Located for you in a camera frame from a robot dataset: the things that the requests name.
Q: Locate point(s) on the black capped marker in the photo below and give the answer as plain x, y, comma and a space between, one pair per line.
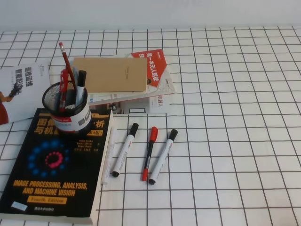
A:
80, 86

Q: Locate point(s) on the red capped thin pen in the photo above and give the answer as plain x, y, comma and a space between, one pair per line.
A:
152, 140

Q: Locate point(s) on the white pen beside textbook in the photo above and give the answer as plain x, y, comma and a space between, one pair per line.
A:
109, 154

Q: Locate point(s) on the black mesh pen holder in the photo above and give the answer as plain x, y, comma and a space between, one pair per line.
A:
74, 119

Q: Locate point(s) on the grey pen in holder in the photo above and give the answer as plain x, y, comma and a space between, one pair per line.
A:
75, 75

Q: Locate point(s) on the red pen in holder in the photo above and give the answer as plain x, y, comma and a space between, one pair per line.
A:
63, 89

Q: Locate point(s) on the white book under stack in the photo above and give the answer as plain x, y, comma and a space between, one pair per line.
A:
131, 102

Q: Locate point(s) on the right white black-capped marker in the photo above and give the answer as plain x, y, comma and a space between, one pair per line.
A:
160, 163

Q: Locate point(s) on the white black-capped marker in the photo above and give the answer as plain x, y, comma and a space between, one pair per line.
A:
124, 151
160, 163

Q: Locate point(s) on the red and white book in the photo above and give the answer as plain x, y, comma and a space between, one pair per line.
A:
159, 81

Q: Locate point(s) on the brown kraft notebook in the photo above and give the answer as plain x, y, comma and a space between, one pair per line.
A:
113, 74

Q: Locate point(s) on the left white black-capped marker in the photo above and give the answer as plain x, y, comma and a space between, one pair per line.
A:
124, 151

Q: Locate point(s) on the black image processing textbook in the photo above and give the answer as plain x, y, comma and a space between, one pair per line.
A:
56, 177

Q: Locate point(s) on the red pencil with eraser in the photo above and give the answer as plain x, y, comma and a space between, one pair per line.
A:
68, 66

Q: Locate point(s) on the white magazine with robot picture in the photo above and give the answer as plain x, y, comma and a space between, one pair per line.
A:
21, 91

